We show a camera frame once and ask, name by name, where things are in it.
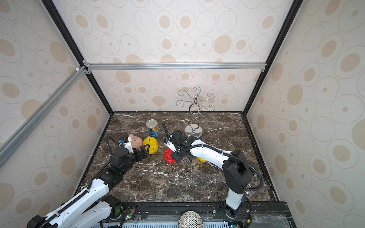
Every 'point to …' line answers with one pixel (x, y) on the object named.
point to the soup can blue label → (152, 126)
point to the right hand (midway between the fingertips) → (181, 152)
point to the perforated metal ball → (190, 219)
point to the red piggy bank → (169, 159)
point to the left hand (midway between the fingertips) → (148, 146)
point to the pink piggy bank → (136, 141)
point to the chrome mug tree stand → (195, 129)
